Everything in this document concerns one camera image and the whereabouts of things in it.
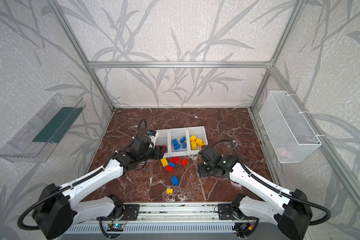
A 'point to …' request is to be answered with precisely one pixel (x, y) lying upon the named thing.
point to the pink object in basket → (283, 152)
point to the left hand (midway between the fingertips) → (164, 144)
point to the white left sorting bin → (163, 139)
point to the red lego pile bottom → (169, 168)
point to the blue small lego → (183, 139)
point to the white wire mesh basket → (292, 140)
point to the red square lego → (184, 162)
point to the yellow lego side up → (164, 162)
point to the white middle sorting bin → (178, 142)
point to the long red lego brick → (175, 160)
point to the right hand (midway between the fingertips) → (201, 165)
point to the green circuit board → (115, 227)
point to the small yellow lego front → (169, 190)
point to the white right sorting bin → (199, 132)
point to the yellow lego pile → (199, 142)
